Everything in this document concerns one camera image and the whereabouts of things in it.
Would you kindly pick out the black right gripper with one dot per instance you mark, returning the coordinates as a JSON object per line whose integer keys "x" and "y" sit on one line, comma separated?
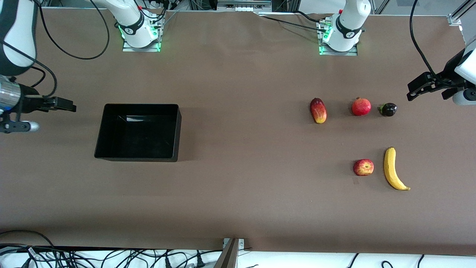
{"x": 29, "y": 101}

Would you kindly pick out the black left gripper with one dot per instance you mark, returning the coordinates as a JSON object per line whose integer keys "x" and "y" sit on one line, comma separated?
{"x": 443, "y": 80}

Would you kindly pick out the black plastic tray box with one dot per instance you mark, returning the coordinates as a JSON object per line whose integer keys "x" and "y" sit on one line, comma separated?
{"x": 137, "y": 137}

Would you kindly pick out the yellow banana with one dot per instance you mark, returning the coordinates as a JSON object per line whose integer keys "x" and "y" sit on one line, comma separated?
{"x": 389, "y": 167}

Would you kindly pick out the red yellow apple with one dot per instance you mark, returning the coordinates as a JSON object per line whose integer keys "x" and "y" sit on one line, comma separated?
{"x": 363, "y": 167}

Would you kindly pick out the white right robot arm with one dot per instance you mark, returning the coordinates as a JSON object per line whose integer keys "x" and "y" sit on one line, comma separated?
{"x": 18, "y": 37}

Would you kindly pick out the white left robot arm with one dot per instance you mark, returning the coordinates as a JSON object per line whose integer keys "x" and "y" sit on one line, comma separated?
{"x": 347, "y": 26}

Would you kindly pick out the silver metal box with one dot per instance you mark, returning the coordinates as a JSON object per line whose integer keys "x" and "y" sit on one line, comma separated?
{"x": 243, "y": 4}

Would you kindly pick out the dark purple mangosteen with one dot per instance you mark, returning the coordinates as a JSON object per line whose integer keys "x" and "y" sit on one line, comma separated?
{"x": 389, "y": 109}

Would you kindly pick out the red pomegranate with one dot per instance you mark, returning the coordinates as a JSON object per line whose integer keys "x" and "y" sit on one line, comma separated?
{"x": 361, "y": 107}

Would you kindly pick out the red yellow mango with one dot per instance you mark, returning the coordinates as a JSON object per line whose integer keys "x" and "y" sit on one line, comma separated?
{"x": 319, "y": 111}

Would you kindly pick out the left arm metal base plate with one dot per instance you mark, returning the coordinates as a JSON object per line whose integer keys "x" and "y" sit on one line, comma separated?
{"x": 351, "y": 53}

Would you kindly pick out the aluminium frame profile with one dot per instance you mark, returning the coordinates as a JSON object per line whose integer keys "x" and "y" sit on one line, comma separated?
{"x": 456, "y": 18}

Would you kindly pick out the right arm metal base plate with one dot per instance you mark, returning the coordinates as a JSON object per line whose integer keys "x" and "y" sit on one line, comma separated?
{"x": 128, "y": 48}

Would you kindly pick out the aluminium post with bracket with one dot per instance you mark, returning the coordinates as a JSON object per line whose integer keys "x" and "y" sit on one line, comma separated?
{"x": 227, "y": 257}

